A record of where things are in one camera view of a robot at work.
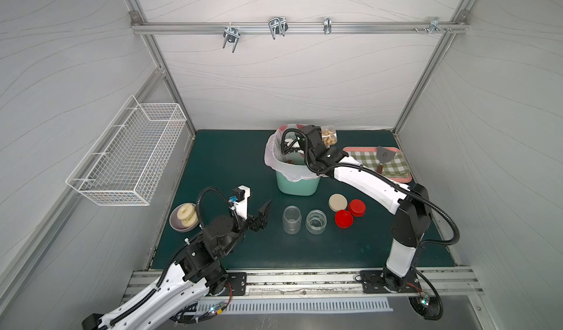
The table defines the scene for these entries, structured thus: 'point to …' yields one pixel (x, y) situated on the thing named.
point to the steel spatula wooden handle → (383, 155)
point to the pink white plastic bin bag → (292, 166)
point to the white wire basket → (131, 162)
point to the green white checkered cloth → (396, 167)
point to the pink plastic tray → (397, 180)
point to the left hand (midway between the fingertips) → (262, 199)
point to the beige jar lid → (337, 202)
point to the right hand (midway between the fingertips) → (317, 128)
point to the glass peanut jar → (316, 221)
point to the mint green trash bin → (306, 186)
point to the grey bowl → (184, 217)
